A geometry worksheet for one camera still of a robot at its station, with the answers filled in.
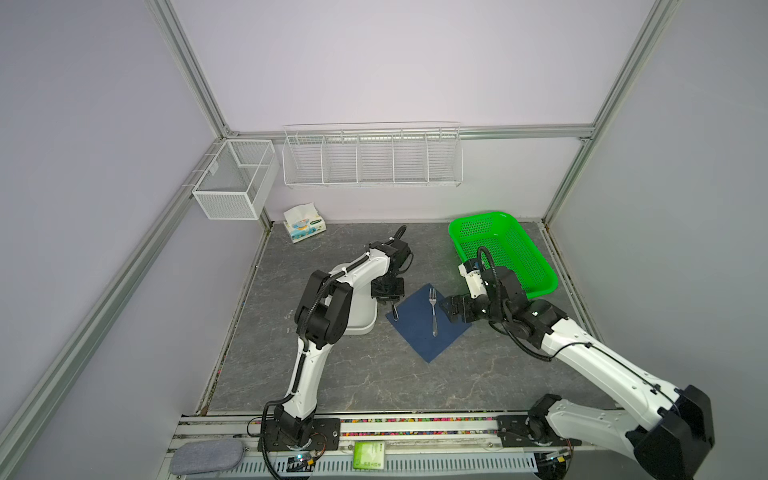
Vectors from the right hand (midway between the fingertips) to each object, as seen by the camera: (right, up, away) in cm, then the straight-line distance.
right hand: (454, 301), depth 78 cm
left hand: (-16, -3, +16) cm, 23 cm away
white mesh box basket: (-70, +38, +24) cm, 84 cm away
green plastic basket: (+27, +15, +33) cm, 45 cm away
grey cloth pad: (-60, -35, -9) cm, 70 cm away
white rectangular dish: (-26, -7, +15) cm, 31 cm away
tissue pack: (-51, +24, +35) cm, 67 cm away
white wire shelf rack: (-15, +47, +24) cm, 55 cm away
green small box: (-22, -35, -9) cm, 42 cm away
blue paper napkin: (-9, -10, +15) cm, 20 cm away
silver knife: (-16, -7, +17) cm, 24 cm away
